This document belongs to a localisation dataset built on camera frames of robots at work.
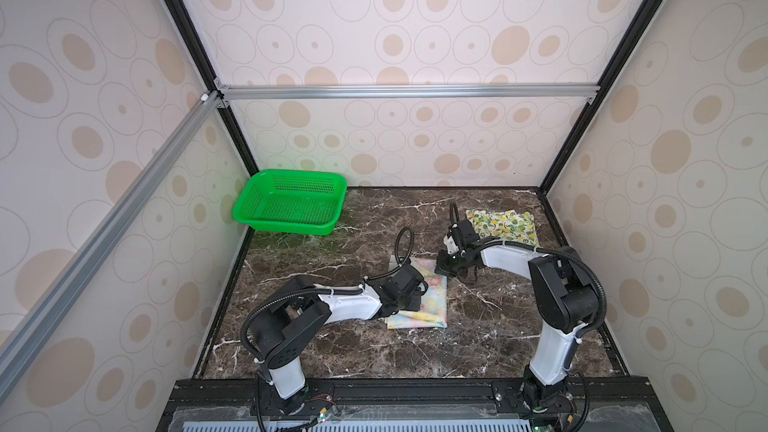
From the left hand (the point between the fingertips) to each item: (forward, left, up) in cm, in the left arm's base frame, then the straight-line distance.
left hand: (425, 294), depth 88 cm
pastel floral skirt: (-2, -3, -1) cm, 3 cm away
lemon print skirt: (+28, -32, -3) cm, 42 cm away
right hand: (+10, -4, -3) cm, 12 cm away
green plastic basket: (+40, +49, -4) cm, 63 cm away
